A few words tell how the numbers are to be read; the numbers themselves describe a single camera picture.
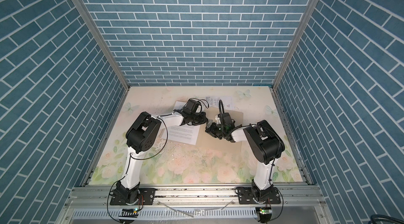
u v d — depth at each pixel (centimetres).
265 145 51
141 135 57
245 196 73
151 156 53
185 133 95
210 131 85
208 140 92
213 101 112
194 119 89
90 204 73
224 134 77
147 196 73
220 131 84
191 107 83
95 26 88
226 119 79
